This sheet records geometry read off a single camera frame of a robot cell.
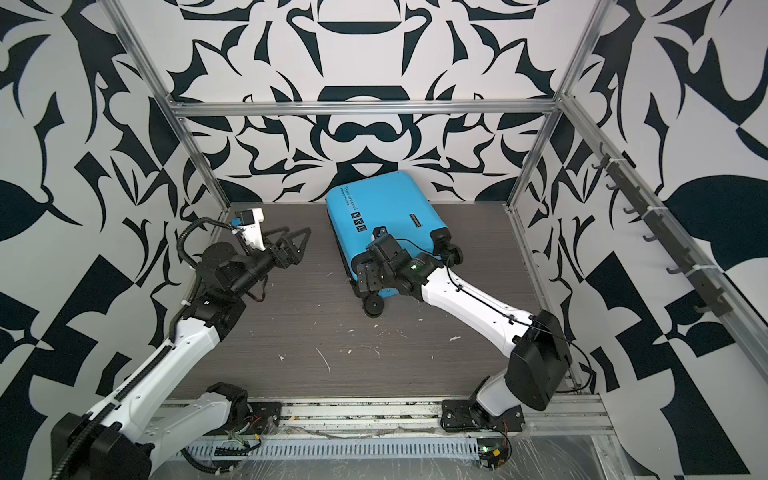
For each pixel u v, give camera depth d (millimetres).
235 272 548
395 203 947
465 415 745
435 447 713
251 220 624
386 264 588
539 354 410
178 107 912
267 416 741
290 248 629
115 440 377
